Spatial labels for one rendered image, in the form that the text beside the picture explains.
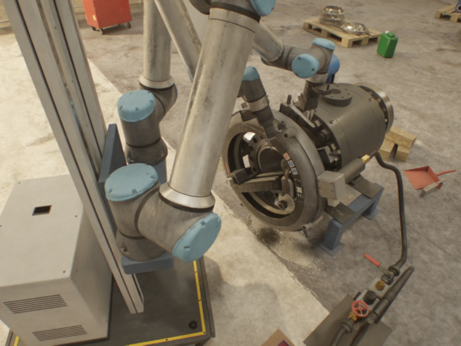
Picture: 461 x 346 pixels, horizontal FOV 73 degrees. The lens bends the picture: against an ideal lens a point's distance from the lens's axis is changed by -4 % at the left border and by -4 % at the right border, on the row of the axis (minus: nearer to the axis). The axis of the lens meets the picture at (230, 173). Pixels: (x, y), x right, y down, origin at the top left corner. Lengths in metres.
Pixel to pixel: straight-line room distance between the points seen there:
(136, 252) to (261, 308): 1.12
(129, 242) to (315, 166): 0.93
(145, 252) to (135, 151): 0.49
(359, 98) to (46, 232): 1.81
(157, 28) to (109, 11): 5.37
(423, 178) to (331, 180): 1.75
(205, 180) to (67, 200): 0.83
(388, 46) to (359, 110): 3.62
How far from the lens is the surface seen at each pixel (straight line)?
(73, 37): 1.11
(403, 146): 3.30
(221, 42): 0.74
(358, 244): 2.40
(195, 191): 0.79
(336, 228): 2.13
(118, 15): 6.77
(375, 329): 2.09
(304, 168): 1.55
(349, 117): 1.99
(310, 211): 1.67
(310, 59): 1.24
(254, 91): 1.29
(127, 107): 1.29
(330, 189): 1.53
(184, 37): 1.14
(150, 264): 1.07
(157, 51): 1.34
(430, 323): 2.25
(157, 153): 1.39
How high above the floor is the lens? 1.78
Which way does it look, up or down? 40 degrees down
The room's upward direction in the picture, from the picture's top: straight up
